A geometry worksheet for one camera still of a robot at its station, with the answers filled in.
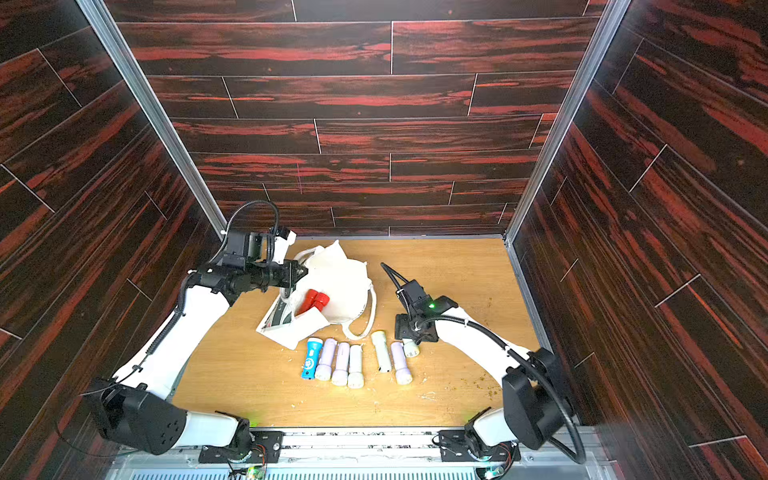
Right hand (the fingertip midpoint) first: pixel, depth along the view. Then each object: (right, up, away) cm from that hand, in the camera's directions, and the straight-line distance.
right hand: (415, 328), depth 87 cm
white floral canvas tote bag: (-24, +11, -2) cm, 27 cm away
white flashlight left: (-22, -13, -3) cm, 26 cm away
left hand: (-29, +17, -9) cm, 35 cm away
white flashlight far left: (-26, -9, -1) cm, 28 cm away
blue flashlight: (-30, -8, -1) cm, 31 cm away
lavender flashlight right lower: (-4, -12, -5) cm, 13 cm away
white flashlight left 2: (-17, -13, -4) cm, 22 cm away
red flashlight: (-31, +8, -6) cm, 32 cm away
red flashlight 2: (-30, +7, +9) cm, 32 cm away
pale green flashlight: (-1, -7, +1) cm, 7 cm away
